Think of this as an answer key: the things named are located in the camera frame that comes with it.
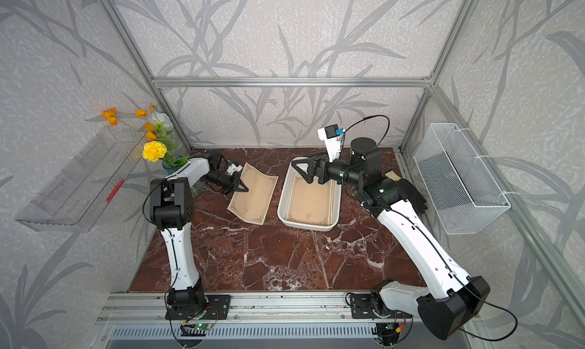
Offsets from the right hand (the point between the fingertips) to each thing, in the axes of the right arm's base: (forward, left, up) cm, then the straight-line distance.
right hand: (301, 159), depth 63 cm
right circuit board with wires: (-37, -28, -43) cm, 63 cm away
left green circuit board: (-35, +32, -39) cm, 61 cm away
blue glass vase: (+13, +49, -16) cm, 53 cm away
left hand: (+14, +25, -33) cm, 44 cm away
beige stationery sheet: (+7, +22, -37) cm, 44 cm away
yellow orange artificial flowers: (+25, +56, -10) cm, 62 cm away
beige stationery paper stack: (+9, -3, -38) cm, 40 cm away
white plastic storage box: (+11, +8, -38) cm, 40 cm away
